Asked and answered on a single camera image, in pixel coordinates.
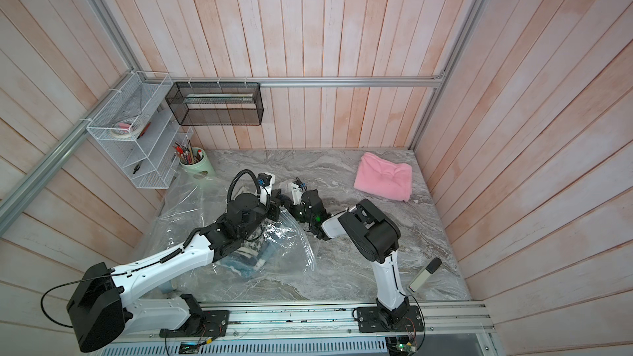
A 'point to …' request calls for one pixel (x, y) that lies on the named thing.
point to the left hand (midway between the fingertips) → (280, 194)
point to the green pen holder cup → (201, 170)
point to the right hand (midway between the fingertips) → (272, 208)
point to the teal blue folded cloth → (245, 264)
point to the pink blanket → (384, 178)
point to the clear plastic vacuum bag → (274, 257)
